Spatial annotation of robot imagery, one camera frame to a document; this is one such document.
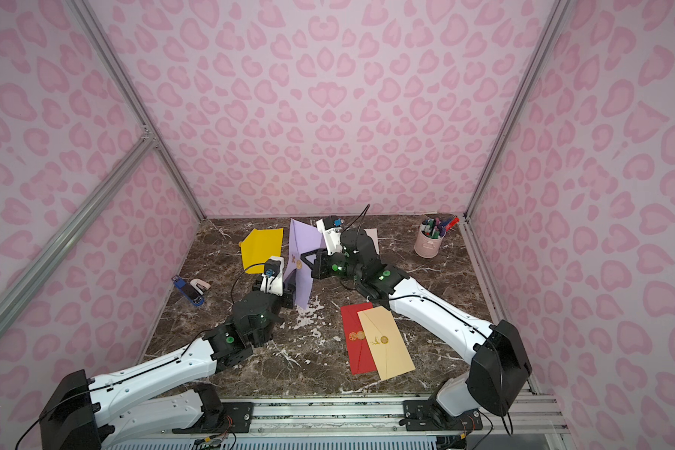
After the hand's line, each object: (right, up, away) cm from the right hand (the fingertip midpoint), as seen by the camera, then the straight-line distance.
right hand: (298, 260), depth 71 cm
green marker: (+43, +7, +28) cm, 51 cm away
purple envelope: (+1, +6, 0) cm, 6 cm away
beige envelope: (+25, -28, +13) cm, 40 cm away
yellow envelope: (-23, +2, +41) cm, 47 cm away
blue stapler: (-41, -12, +26) cm, 50 cm away
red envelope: (+16, -30, +12) cm, 36 cm away
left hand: (-4, -2, +3) cm, 5 cm away
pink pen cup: (+41, +3, +30) cm, 51 cm away
